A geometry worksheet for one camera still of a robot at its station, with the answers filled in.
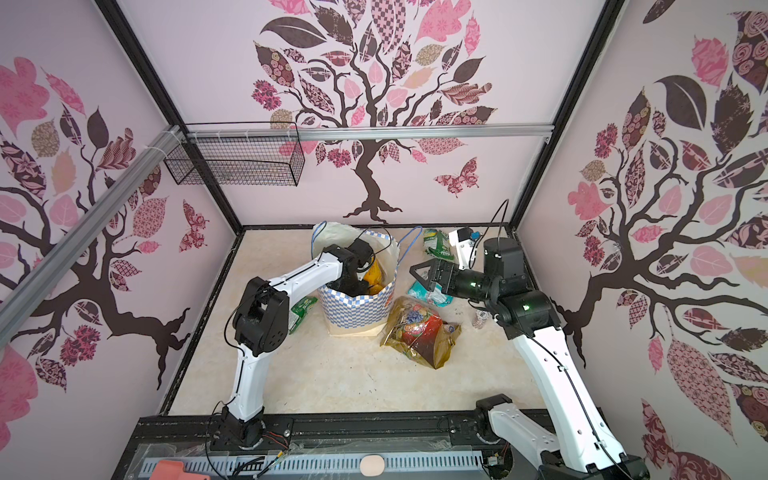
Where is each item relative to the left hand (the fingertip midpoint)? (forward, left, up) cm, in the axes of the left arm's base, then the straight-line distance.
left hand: (352, 298), depth 95 cm
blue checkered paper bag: (-12, -6, +13) cm, 19 cm away
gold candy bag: (-12, -20, +3) cm, 23 cm away
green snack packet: (+22, -30, +3) cm, 37 cm away
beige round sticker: (-44, -8, -3) cm, 45 cm away
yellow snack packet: (+4, -8, +7) cm, 11 cm away
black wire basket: (+37, +35, +31) cm, 60 cm away
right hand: (-12, -20, +30) cm, 38 cm away
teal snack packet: (0, -28, 0) cm, 28 cm away
